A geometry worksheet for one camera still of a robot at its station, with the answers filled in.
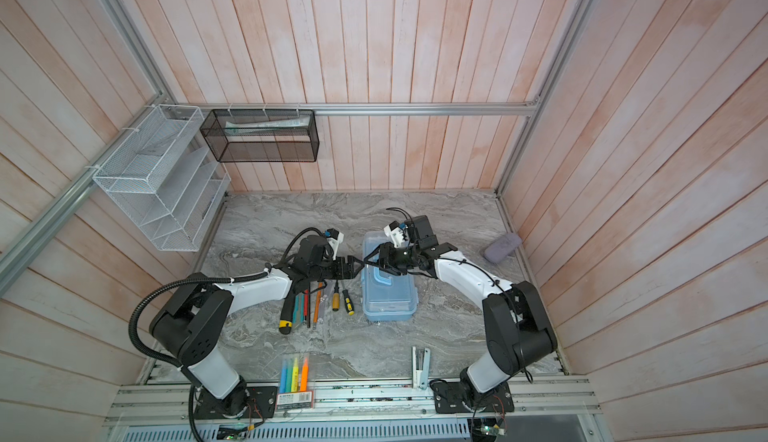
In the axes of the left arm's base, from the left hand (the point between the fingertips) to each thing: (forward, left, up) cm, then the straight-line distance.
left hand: (356, 270), depth 90 cm
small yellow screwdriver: (-7, +6, -6) cm, 11 cm away
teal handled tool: (-12, +17, -7) cm, 22 cm away
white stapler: (-29, -18, -5) cm, 34 cm away
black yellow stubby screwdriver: (-9, +2, -5) cm, 10 cm away
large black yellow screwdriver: (-12, +21, -6) cm, 25 cm away
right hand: (-2, -4, +7) cm, 8 cm away
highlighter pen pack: (-30, +15, -6) cm, 34 cm away
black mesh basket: (+44, +35, +18) cm, 59 cm away
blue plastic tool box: (-9, -9, +1) cm, 13 cm away
